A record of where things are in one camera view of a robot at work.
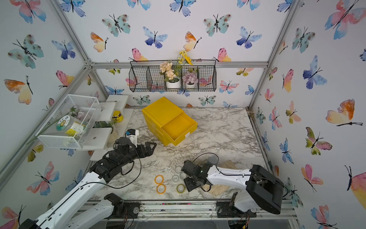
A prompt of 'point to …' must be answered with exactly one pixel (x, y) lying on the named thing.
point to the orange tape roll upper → (163, 179)
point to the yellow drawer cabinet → (157, 114)
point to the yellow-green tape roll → (180, 188)
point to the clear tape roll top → (177, 169)
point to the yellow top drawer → (174, 131)
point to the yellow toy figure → (117, 116)
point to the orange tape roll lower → (159, 192)
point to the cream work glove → (218, 190)
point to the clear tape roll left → (175, 179)
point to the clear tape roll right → (183, 175)
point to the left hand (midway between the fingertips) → (151, 144)
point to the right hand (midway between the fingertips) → (191, 182)
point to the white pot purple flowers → (190, 80)
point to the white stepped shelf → (110, 124)
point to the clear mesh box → (82, 108)
